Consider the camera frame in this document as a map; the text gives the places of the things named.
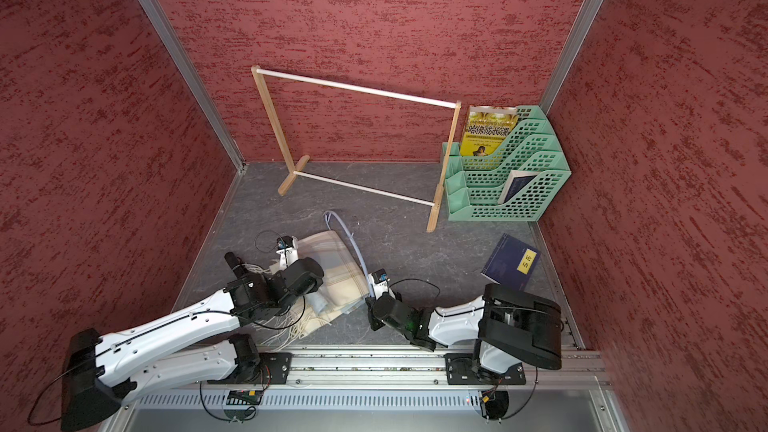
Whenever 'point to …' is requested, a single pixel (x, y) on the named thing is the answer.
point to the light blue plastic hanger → (326, 215)
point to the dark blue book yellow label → (512, 263)
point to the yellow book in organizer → (485, 129)
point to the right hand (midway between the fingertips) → (369, 306)
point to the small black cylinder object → (235, 265)
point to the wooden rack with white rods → (295, 169)
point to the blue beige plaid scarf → (344, 287)
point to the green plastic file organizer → (474, 183)
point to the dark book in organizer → (515, 181)
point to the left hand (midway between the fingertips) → (308, 276)
